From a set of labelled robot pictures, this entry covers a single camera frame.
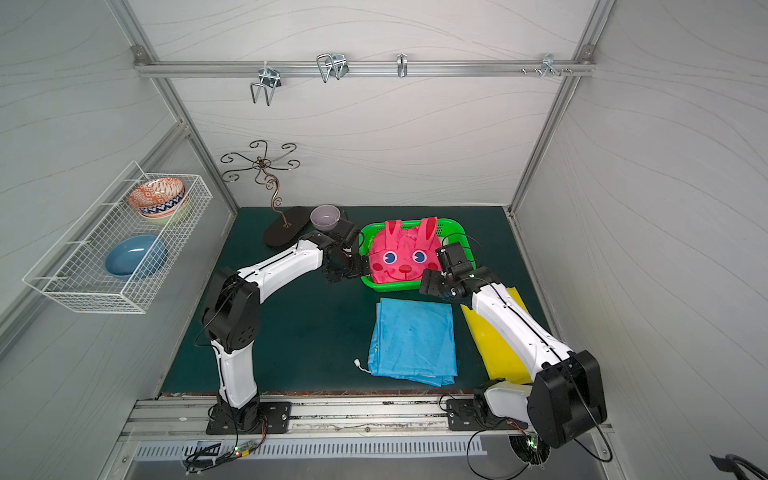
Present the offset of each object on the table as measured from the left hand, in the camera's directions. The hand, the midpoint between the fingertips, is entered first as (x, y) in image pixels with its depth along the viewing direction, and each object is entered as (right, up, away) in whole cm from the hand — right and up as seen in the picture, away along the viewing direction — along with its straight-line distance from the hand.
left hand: (360, 275), depth 91 cm
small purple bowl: (-16, +19, +24) cm, 35 cm away
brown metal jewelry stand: (-26, +19, +21) cm, 39 cm away
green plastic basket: (+30, +14, +13) cm, 36 cm away
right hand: (+23, -1, -7) cm, 24 cm away
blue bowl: (-48, +7, -25) cm, 55 cm away
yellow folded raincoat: (+40, -22, -11) cm, 46 cm away
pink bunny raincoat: (+12, +6, +7) cm, 15 cm away
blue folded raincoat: (+16, -19, -6) cm, 25 cm away
